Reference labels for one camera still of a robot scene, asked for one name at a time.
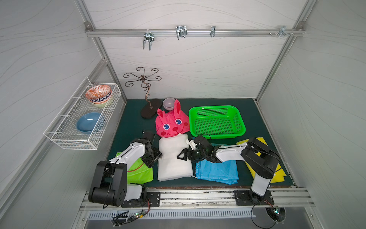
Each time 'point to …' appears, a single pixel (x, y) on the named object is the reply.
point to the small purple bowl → (168, 103)
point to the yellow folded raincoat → (278, 177)
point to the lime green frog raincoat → (139, 172)
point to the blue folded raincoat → (226, 172)
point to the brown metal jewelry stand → (153, 105)
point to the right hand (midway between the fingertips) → (180, 157)
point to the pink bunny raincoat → (170, 123)
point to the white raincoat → (169, 167)
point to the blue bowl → (90, 122)
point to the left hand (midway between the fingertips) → (159, 159)
